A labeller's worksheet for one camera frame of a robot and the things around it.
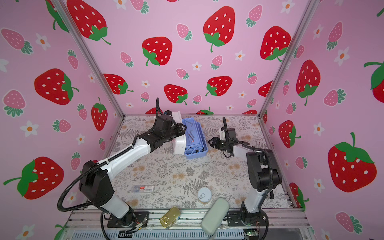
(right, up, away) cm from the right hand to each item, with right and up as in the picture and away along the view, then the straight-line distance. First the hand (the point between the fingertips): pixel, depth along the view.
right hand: (211, 142), depth 96 cm
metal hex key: (-12, +1, -6) cm, 13 cm away
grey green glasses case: (0, -35, -24) cm, 42 cm away
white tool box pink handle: (-12, -1, -8) cm, 14 cm away
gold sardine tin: (-22, -35, -25) cm, 48 cm away
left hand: (-15, +10, -14) cm, 23 cm away
